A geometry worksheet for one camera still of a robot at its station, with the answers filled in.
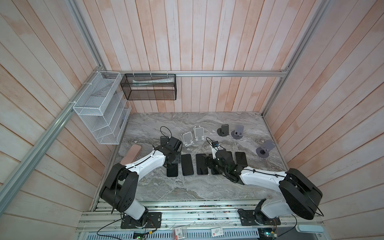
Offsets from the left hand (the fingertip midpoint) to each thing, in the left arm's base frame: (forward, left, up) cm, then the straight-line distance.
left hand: (173, 160), depth 90 cm
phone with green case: (-7, -22, +9) cm, 25 cm away
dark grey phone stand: (+24, -35, -2) cm, 43 cm away
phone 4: (+3, -44, -5) cm, 44 cm away
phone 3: (-10, -27, +23) cm, 37 cm away
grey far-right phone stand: (+21, -44, -1) cm, 49 cm away
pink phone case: (+5, +28, -3) cm, 29 cm away
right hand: (+2, -21, +4) cm, 21 cm away
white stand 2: (+22, -17, -1) cm, 28 cm away
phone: (-5, +1, -3) cm, 6 cm away
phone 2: (0, -8, -5) cm, 10 cm away
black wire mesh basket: (+49, +19, +19) cm, 56 cm away
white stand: (+16, -8, 0) cm, 18 cm away
